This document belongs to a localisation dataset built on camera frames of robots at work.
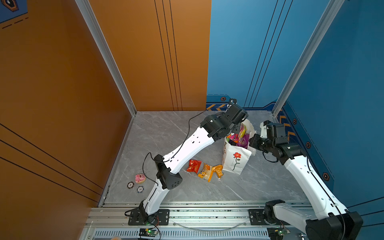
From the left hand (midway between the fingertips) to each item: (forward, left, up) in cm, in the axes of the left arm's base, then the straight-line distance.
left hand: (235, 121), depth 73 cm
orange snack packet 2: (-11, +6, -31) cm, 34 cm away
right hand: (-4, -8, -10) cm, 13 cm away
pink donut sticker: (-18, +51, -30) cm, 61 cm away
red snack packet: (-10, +20, -30) cm, 37 cm away
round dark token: (-21, +57, -33) cm, 69 cm away
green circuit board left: (-42, +42, -34) cm, 68 cm away
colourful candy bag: (-1, -6, -14) cm, 15 cm away
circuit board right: (-42, -19, -33) cm, 57 cm away
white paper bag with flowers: (-12, -1, -15) cm, 19 cm away
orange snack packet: (-14, +13, -30) cm, 36 cm away
